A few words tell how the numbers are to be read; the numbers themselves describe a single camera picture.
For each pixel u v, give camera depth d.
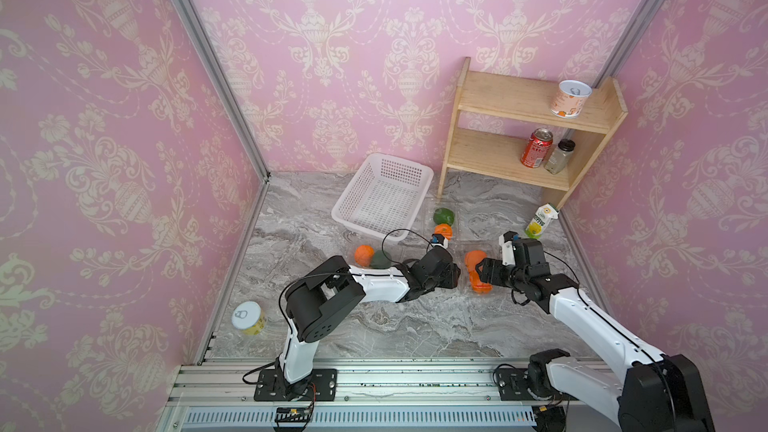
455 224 0.98
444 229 1.00
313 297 0.51
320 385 0.74
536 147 0.88
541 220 0.95
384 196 1.13
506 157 0.97
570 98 0.71
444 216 1.03
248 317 0.79
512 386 0.73
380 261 0.89
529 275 0.65
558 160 0.88
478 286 0.85
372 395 0.74
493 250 0.92
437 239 0.82
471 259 0.90
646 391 0.40
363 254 0.92
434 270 0.71
